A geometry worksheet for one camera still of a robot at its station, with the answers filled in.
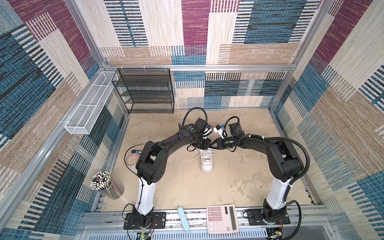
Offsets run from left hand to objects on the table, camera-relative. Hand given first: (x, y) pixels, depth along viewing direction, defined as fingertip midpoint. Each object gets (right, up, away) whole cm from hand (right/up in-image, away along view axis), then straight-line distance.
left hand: (209, 145), depth 92 cm
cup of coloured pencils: (-50, -13, -23) cm, 56 cm away
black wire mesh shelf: (-45, +37, +19) cm, 61 cm away
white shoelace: (-4, -5, -1) cm, 6 cm away
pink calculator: (+4, -32, -20) cm, 38 cm away
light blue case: (-14, -32, -20) cm, 40 cm away
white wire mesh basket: (-77, +15, 0) cm, 78 cm away
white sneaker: (-2, -7, -9) cm, 11 cm away
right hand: (+1, -1, 0) cm, 2 cm away
